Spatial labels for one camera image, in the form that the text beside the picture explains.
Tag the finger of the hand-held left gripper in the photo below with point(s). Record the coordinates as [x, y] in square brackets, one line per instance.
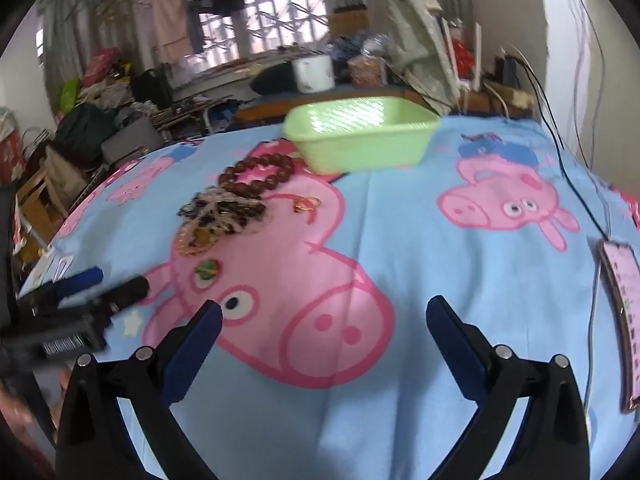
[125, 292]
[80, 281]

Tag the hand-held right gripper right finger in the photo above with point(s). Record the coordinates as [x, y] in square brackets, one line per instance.
[455, 355]

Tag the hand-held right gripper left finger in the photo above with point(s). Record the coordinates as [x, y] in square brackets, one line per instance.
[192, 355]

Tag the green plastic basket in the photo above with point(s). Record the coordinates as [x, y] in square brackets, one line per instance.
[360, 150]

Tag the blue pink pig printed blanket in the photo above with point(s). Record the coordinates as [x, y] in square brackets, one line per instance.
[450, 285]

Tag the wooden stool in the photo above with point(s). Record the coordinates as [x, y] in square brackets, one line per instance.
[45, 195]

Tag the grey box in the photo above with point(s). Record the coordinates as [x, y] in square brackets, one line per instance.
[132, 140]

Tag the dark green bag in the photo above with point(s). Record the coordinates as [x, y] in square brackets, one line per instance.
[82, 125]

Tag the red bag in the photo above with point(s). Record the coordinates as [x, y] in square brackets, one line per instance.
[100, 67]

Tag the dark cloth bundle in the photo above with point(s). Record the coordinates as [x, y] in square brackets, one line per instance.
[272, 80]

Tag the pink hanging garment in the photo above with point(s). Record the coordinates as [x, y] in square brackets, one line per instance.
[170, 20]

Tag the white enamel mug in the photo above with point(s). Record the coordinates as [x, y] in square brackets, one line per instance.
[314, 74]

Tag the black charger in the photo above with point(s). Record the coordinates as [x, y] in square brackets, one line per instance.
[507, 70]

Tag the clear bag of snacks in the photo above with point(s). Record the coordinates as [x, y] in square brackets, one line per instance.
[367, 67]

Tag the white stick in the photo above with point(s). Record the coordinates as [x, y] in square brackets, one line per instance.
[477, 55]

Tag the window grille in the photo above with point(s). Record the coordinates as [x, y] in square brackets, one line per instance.
[280, 15]

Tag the grey dotted cloth cover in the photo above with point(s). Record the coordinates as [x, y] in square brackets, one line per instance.
[425, 35]

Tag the cardboard box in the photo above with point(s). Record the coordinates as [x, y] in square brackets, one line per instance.
[350, 20]

